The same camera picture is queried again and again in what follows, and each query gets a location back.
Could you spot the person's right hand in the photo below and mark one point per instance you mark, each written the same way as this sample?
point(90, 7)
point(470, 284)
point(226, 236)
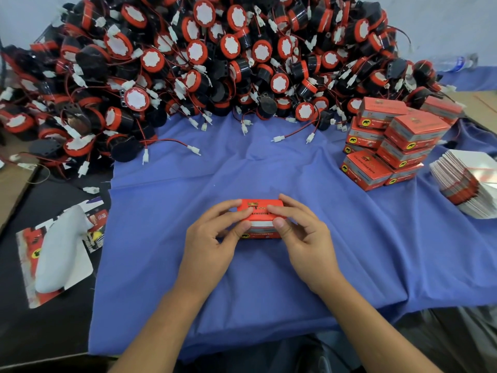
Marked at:
point(310, 248)

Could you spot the person's left hand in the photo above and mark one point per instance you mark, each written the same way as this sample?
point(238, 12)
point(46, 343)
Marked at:
point(206, 256)

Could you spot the stack of box blanks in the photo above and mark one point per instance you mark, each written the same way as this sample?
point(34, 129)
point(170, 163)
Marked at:
point(470, 182)

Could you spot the pile of black red buzzers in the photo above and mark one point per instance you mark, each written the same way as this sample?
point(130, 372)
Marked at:
point(210, 58)

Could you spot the person's left forearm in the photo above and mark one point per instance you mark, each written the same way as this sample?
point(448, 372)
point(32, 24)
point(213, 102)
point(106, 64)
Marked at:
point(155, 338)

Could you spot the person's right forearm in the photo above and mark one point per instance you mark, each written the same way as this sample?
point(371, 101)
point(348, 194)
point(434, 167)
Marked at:
point(384, 334)

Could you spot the blue table cloth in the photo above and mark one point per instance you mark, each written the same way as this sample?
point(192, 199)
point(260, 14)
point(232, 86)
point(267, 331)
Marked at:
point(388, 252)

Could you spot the brown cardboard piece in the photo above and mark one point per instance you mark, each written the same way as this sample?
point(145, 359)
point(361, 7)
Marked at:
point(9, 194)

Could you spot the brown cardboard sheet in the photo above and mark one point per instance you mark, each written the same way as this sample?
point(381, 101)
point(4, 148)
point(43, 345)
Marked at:
point(481, 111)

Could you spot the clear plastic water bottle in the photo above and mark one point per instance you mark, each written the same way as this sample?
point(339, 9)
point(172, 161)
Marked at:
point(456, 63)

